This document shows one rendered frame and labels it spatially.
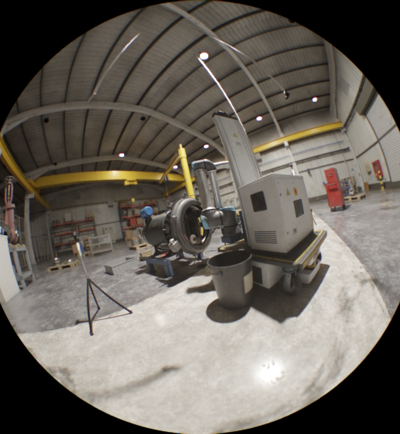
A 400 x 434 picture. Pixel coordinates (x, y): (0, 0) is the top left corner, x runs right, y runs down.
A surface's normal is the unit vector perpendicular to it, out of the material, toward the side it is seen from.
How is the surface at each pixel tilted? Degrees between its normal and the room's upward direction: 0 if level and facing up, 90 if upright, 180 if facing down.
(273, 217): 90
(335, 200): 90
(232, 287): 93
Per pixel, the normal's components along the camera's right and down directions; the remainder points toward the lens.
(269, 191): -0.90, 0.19
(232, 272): -0.14, 0.07
